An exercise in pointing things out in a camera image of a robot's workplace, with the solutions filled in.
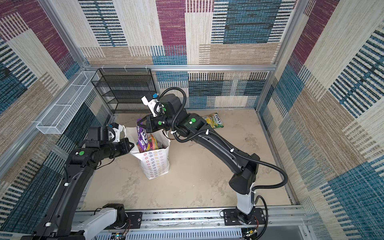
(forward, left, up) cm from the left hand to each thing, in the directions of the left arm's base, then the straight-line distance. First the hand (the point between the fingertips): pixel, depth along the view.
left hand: (133, 142), depth 73 cm
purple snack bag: (-4, -8, +10) cm, 13 cm away
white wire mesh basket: (+9, +35, +8) cm, 37 cm away
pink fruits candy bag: (+3, -8, -6) cm, 10 cm away
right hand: (-2, -6, +13) cm, 15 cm away
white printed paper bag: (-7, -10, -8) cm, 15 cm away
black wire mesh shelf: (+49, +21, -6) cm, 54 cm away
